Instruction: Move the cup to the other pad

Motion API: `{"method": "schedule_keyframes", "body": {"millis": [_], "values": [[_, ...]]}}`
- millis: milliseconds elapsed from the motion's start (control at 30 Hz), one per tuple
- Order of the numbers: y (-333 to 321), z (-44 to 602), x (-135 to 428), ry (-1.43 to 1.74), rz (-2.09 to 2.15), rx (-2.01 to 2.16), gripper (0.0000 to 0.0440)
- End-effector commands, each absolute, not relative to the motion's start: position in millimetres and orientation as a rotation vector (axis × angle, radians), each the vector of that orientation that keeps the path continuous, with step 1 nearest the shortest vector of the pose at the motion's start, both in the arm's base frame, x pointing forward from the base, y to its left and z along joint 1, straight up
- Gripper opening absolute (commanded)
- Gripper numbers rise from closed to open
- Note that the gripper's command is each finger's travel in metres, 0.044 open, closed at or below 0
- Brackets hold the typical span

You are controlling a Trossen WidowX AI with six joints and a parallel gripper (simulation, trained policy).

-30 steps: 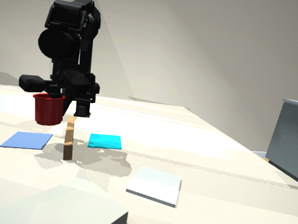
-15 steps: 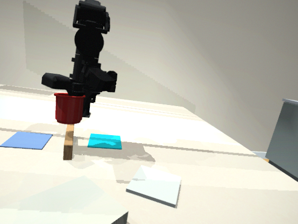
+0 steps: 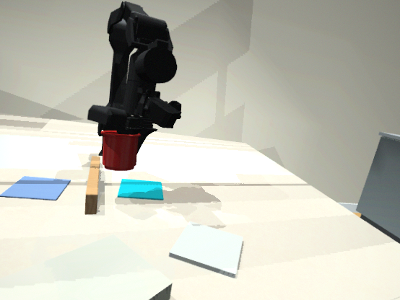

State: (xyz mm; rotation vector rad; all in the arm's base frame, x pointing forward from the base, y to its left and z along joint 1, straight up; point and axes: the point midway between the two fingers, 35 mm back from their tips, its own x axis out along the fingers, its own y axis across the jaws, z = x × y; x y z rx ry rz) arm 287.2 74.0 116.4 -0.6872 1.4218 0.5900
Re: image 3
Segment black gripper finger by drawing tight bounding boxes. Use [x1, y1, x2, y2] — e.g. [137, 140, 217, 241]
[137, 126, 157, 153]
[113, 125, 142, 135]

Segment tan wooden bar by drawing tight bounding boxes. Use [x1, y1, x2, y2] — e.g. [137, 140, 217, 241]
[84, 156, 100, 215]

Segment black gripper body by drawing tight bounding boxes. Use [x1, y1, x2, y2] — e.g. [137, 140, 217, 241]
[87, 81, 156, 128]

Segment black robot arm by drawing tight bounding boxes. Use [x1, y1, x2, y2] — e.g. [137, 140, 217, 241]
[106, 1, 182, 128]

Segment dark red cup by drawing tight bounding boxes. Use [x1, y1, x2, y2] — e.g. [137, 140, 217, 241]
[101, 131, 141, 171]

